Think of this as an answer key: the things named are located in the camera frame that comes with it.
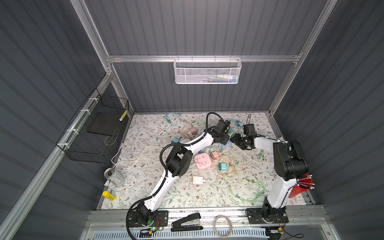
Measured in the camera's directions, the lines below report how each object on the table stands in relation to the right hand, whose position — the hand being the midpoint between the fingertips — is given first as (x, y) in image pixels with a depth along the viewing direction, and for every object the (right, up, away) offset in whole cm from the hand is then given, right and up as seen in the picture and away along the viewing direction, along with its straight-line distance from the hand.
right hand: (234, 141), depth 101 cm
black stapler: (-30, -36, -30) cm, 56 cm away
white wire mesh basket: (-17, +57, +22) cm, 63 cm away
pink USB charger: (-15, -8, -7) cm, 18 cm away
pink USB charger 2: (-28, +7, +6) cm, 30 cm away
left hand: (-6, +3, 0) cm, 7 cm away
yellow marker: (-72, -24, -28) cm, 80 cm away
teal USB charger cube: (-11, -14, -12) cm, 21 cm away
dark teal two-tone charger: (-41, 0, +1) cm, 41 cm away
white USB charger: (-26, -21, -16) cm, 37 cm away
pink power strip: (-22, -11, -10) cm, 27 cm away
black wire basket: (-78, +6, -28) cm, 83 cm away
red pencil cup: (+26, -18, -29) cm, 43 cm away
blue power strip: (-5, -1, -3) cm, 6 cm away
